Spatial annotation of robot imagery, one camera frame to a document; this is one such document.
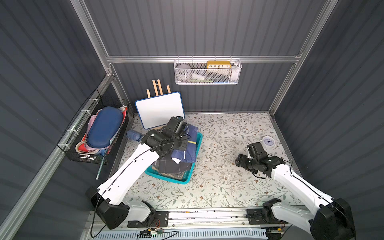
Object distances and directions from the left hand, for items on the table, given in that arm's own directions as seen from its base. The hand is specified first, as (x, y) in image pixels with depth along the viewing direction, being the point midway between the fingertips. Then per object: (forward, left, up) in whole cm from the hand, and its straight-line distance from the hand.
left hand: (183, 141), depth 72 cm
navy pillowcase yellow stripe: (-4, -2, -8) cm, 9 cm away
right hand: (-3, -33, -17) cm, 37 cm away
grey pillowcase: (-8, +4, -23) cm, 24 cm away
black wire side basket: (-6, +46, +9) cm, 48 cm away
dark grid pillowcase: (-4, +10, -18) cm, 21 cm away
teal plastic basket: (-5, +20, -23) cm, 31 cm away
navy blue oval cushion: (+2, +36, +8) cm, 37 cm away
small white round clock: (+15, -55, -23) cm, 62 cm away
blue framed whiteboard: (+28, +17, -6) cm, 33 cm away
